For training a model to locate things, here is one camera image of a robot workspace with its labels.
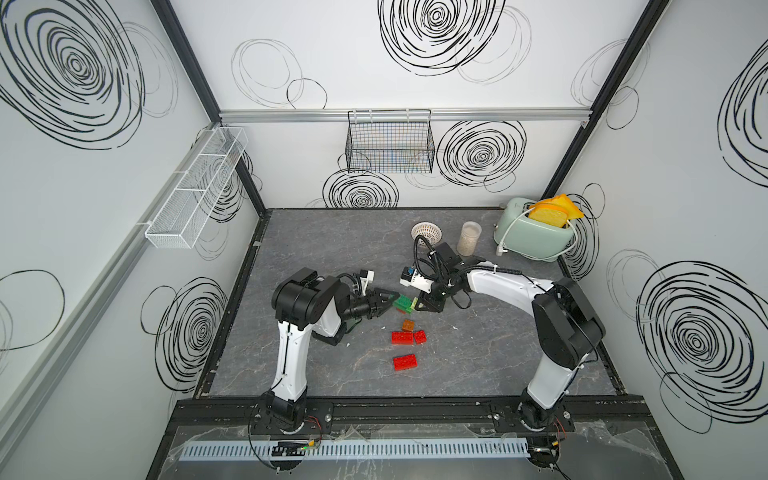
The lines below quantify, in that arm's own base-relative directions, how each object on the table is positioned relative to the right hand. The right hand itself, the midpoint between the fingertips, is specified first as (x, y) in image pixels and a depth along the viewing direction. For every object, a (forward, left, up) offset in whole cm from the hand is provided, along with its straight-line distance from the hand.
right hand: (420, 302), depth 89 cm
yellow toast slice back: (+27, -45, +16) cm, 55 cm away
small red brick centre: (-9, 0, -4) cm, 10 cm away
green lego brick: (-1, +5, +1) cm, 5 cm away
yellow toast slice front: (+23, -39, +15) cm, 48 cm away
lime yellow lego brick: (-2, +2, +2) cm, 4 cm away
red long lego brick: (-10, +5, -3) cm, 12 cm away
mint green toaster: (+22, -32, +7) cm, 39 cm away
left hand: (0, +7, 0) cm, 7 cm away
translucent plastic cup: (+23, -17, +4) cm, 29 cm away
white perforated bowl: (+30, -4, 0) cm, 30 cm away
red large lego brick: (-17, +5, -3) cm, 18 cm away
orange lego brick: (-6, +4, -4) cm, 8 cm away
